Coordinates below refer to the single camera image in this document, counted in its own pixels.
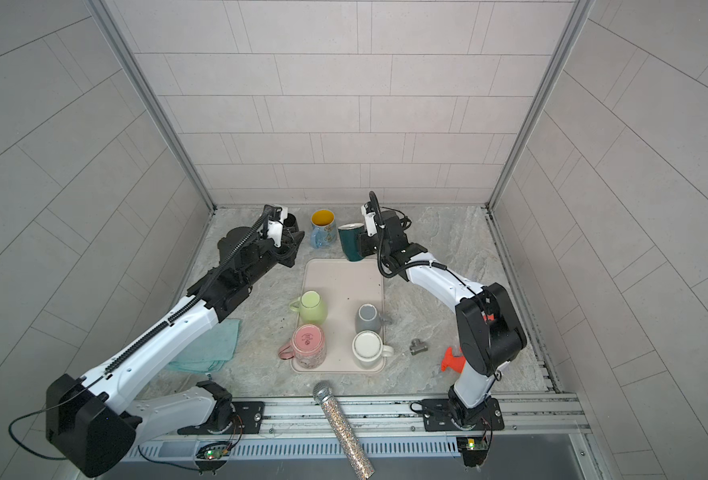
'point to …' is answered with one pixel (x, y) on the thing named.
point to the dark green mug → (349, 234)
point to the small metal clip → (417, 347)
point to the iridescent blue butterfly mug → (323, 231)
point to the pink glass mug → (308, 345)
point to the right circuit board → (473, 449)
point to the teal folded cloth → (211, 352)
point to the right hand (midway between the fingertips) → (357, 233)
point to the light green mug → (311, 307)
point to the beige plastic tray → (344, 284)
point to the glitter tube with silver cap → (351, 442)
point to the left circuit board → (213, 451)
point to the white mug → (368, 348)
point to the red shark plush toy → (457, 363)
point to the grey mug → (367, 318)
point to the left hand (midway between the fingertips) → (307, 228)
